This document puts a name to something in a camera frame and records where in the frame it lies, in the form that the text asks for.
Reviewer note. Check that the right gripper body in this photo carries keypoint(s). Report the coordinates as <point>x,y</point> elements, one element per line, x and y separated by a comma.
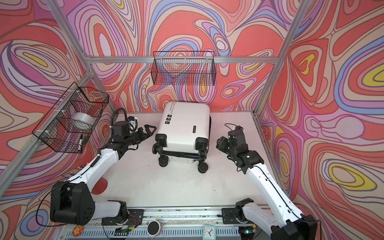
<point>224,146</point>

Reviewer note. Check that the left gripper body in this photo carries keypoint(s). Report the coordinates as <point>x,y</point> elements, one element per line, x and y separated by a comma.
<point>134,138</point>

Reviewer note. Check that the black white suitcase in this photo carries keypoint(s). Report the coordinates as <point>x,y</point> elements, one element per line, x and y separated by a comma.
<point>184,134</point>

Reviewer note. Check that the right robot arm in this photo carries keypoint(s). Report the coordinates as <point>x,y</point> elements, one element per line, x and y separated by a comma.
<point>287,221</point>

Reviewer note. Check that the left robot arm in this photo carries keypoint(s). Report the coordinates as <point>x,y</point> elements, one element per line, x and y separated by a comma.
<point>72,201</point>

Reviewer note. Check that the black marker pen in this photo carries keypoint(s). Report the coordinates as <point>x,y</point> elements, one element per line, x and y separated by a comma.
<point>80,143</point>

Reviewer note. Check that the silver tape roll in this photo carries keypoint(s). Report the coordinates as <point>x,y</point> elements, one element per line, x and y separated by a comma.
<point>82,121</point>

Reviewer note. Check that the small teal clock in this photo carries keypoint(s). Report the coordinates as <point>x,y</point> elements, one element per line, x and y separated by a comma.
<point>209,232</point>

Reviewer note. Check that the red round sticker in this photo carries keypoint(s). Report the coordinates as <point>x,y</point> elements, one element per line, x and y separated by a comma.
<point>77,231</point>

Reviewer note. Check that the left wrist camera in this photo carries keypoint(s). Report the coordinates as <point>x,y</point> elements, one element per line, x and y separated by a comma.
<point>126,128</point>

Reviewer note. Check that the black wire basket left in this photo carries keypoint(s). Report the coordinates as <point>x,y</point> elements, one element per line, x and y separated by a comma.
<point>56,129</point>

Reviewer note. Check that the black wire basket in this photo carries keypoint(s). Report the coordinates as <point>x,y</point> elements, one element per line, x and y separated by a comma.
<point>184,68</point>
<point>56,129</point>

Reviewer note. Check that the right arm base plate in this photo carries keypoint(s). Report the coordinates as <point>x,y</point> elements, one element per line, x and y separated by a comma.
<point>232,216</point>

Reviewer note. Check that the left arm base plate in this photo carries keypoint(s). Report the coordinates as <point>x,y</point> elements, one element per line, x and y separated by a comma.
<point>133,218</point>

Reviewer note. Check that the black wire basket back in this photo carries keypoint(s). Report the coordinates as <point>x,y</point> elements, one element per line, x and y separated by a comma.
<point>184,68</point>

